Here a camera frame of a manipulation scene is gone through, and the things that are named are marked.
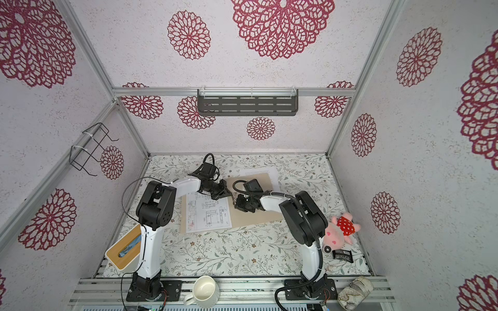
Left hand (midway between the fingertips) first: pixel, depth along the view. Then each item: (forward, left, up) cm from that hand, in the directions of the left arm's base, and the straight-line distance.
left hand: (231, 195), depth 102 cm
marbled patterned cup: (-45, -48, +4) cm, 66 cm away
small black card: (-31, -49, +1) cm, 59 cm away
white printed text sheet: (+17, -23, -1) cm, 28 cm away
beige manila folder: (-14, -5, +2) cm, 15 cm away
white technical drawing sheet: (-12, +12, +2) cm, 17 cm away
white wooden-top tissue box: (-31, +41, +5) cm, 52 cm away
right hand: (-6, -2, +1) cm, 7 cm away
